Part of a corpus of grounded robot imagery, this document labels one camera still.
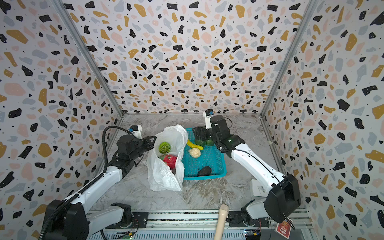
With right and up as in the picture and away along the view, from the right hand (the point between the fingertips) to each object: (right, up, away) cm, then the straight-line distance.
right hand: (196, 125), depth 77 cm
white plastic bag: (-17, -26, -4) cm, 31 cm away
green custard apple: (-21, -14, +18) cm, 31 cm away
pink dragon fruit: (-15, -20, +9) cm, 26 cm away
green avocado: (+3, -11, +22) cm, 24 cm away
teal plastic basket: (+9, -20, +21) cm, 30 cm away
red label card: (+42, -49, -5) cm, 65 cm away
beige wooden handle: (+14, -43, -3) cm, 46 cm away
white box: (+33, -34, +3) cm, 48 cm away
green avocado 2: (+8, -11, +23) cm, 27 cm away
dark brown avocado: (+5, -26, +10) cm, 29 cm away
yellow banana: (-2, -13, +24) cm, 27 cm away
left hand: (-21, -5, +4) cm, 22 cm away
